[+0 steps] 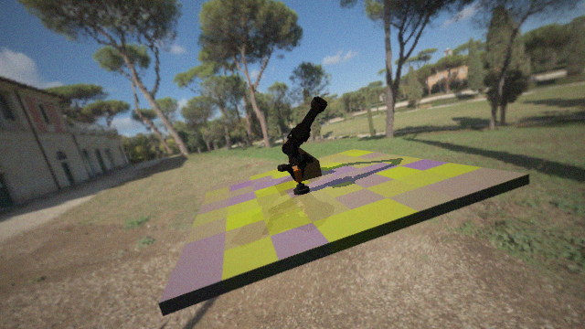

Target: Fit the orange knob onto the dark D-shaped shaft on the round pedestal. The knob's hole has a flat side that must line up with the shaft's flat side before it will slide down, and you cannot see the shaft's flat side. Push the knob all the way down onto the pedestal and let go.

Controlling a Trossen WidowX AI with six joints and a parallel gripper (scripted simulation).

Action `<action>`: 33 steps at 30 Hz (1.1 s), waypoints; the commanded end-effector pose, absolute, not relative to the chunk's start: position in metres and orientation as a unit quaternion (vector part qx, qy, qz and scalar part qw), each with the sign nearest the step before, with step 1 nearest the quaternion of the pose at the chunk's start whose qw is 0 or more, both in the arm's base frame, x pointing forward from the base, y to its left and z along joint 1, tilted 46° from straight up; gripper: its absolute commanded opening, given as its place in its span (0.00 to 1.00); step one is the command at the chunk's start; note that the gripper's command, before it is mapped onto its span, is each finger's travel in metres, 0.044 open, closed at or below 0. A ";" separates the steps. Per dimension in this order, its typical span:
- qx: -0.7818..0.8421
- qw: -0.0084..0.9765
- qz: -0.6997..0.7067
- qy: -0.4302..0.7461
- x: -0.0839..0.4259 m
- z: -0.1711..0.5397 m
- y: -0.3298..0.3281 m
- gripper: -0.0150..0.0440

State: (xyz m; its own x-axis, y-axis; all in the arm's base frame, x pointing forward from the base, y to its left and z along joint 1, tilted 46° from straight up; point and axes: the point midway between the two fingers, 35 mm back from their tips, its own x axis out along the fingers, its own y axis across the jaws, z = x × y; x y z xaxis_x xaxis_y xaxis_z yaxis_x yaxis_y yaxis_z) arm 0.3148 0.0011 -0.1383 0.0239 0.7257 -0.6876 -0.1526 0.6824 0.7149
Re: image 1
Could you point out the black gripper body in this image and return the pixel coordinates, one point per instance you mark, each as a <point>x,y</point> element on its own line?
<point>285,167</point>

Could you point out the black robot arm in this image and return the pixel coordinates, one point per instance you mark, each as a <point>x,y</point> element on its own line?
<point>301,131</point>

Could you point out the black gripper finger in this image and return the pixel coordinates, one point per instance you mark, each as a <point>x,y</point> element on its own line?
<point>292,174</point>
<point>302,168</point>

